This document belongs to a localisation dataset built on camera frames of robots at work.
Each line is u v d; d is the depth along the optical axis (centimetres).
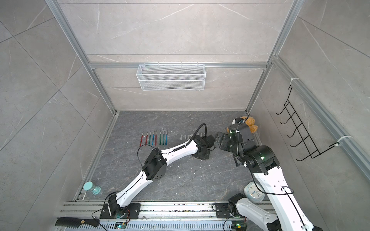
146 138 104
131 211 73
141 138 103
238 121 56
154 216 73
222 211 73
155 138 104
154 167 60
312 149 62
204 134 88
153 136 104
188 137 103
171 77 100
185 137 104
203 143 69
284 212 36
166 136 104
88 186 73
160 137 104
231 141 52
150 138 104
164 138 104
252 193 78
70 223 71
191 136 103
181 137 104
